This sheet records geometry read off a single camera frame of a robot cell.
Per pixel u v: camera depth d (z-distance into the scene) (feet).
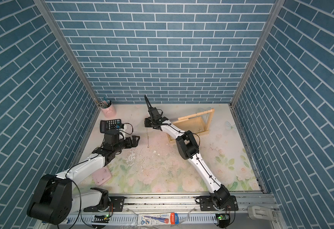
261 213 2.32
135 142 2.64
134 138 2.64
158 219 2.27
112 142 2.20
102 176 2.65
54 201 1.34
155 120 2.90
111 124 3.45
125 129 2.60
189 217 2.32
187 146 2.29
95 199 2.02
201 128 3.58
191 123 3.36
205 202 2.42
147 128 3.45
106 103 3.49
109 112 3.47
